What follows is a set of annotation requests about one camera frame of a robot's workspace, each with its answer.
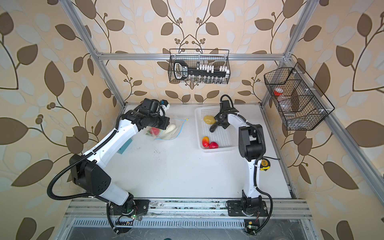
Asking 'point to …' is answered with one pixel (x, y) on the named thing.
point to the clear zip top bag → (179, 123)
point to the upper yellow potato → (209, 119)
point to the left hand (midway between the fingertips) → (170, 120)
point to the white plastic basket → (221, 138)
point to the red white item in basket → (278, 91)
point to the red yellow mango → (205, 141)
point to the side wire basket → (301, 104)
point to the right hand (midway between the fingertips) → (219, 121)
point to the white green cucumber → (170, 132)
